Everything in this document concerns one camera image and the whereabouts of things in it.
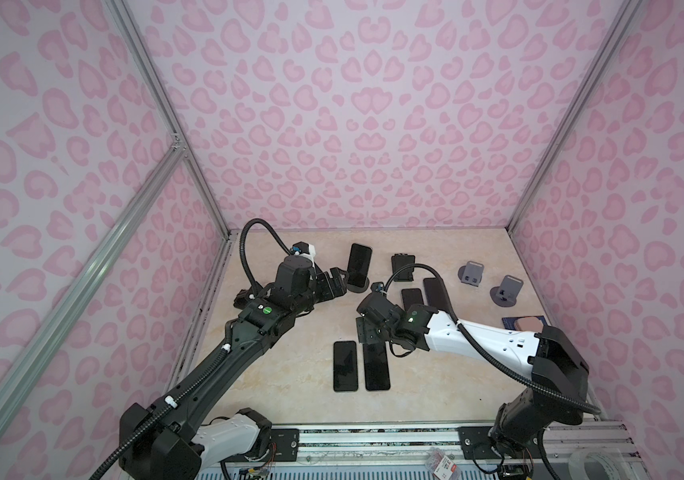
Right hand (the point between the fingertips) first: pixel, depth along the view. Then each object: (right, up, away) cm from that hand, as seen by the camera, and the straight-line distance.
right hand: (370, 326), depth 82 cm
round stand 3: (+44, +7, +14) cm, 47 cm away
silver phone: (+22, +7, +18) cm, 29 cm away
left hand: (-8, +15, -7) cm, 19 cm away
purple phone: (+2, -13, +2) cm, 13 cm away
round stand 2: (+36, +13, +21) cm, 44 cm away
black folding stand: (+12, +18, +27) cm, 34 cm away
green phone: (-7, -13, +2) cm, 14 cm away
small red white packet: (+15, -29, -13) cm, 36 cm away
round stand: (-3, +8, +19) cm, 20 cm away
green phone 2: (-3, +16, +18) cm, 24 cm away
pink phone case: (+50, -2, +10) cm, 51 cm away
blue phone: (+15, +6, +18) cm, 24 cm away
